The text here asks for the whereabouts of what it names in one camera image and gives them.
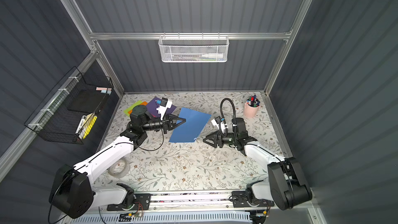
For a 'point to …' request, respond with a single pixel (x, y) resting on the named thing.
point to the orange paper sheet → (144, 103)
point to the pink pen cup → (251, 107)
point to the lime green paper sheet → (131, 107)
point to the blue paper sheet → (189, 131)
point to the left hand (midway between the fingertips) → (183, 122)
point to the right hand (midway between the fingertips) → (208, 139)
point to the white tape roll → (125, 171)
